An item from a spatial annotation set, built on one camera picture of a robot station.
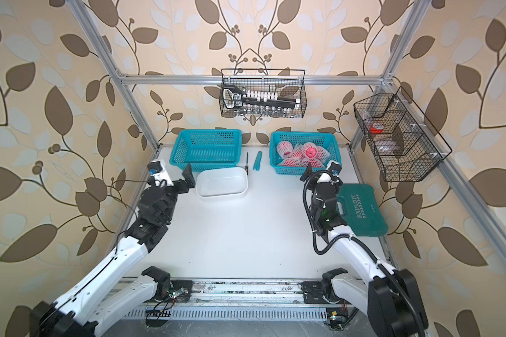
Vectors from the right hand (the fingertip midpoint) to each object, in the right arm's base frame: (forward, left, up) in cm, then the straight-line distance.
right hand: (319, 168), depth 79 cm
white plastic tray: (+11, +42, -23) cm, 49 cm away
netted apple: (+27, +10, -16) cm, 32 cm away
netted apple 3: (+26, +3, -17) cm, 31 cm away
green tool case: (-8, -20, -19) cm, 29 cm away
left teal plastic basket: (+36, +53, -23) cm, 68 cm away
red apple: (+21, -2, -11) cm, 24 cm away
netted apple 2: (+24, -10, -18) cm, 31 cm away
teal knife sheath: (+27, +24, -25) cm, 43 cm away
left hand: (-2, +53, +7) cm, 54 cm away
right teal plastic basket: (+33, -13, -16) cm, 39 cm away
